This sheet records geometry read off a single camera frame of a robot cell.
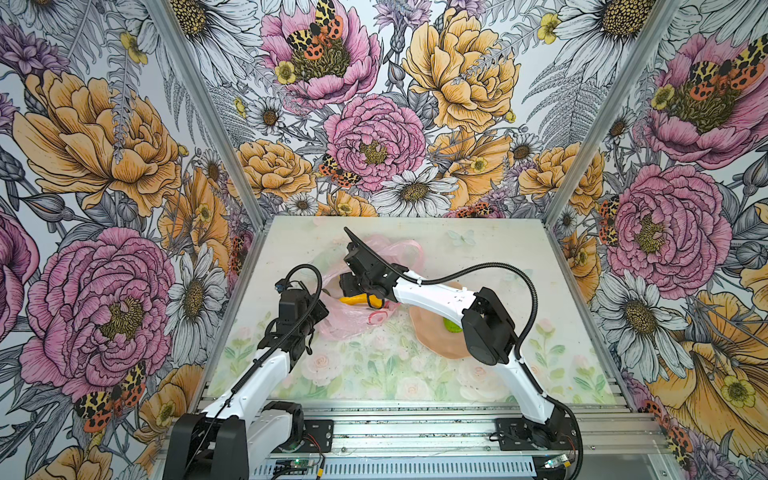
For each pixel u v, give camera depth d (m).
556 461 0.72
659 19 0.72
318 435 0.73
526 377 0.60
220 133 0.94
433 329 0.92
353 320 0.87
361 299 0.83
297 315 0.66
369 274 0.72
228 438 0.41
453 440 0.75
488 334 0.57
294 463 0.71
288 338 0.59
